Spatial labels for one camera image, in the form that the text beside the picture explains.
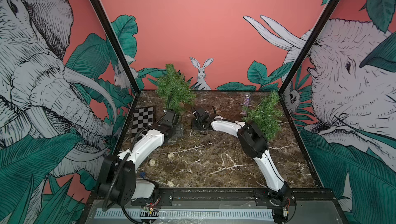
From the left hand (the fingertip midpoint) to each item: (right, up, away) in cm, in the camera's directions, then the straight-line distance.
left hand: (176, 127), depth 88 cm
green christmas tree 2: (+46, +10, -17) cm, 50 cm away
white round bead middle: (-2, -16, -3) cm, 16 cm away
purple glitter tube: (+48, +18, +23) cm, 56 cm away
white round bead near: (-1, -27, -12) cm, 30 cm away
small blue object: (-16, -24, -9) cm, 30 cm away
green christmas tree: (0, +23, -3) cm, 23 cm away
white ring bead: (-12, -19, -5) cm, 23 cm away
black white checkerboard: (-25, +4, +13) cm, 28 cm away
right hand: (+7, +1, +11) cm, 13 cm away
